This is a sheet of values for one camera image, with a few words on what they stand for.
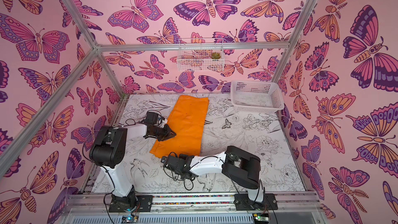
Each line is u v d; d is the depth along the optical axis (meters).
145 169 0.85
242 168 0.47
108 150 0.51
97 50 0.94
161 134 0.87
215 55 0.92
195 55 1.00
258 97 1.17
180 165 0.65
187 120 1.02
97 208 0.73
